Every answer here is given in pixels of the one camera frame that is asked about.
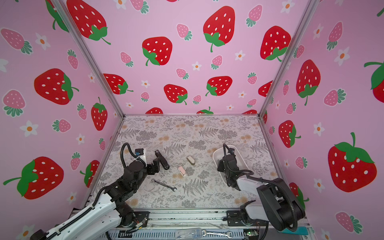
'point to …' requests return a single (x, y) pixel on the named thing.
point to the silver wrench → (229, 233)
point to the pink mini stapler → (182, 171)
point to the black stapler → (162, 160)
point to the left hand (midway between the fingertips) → (153, 157)
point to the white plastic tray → (218, 154)
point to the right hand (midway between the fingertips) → (220, 160)
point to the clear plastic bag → (189, 234)
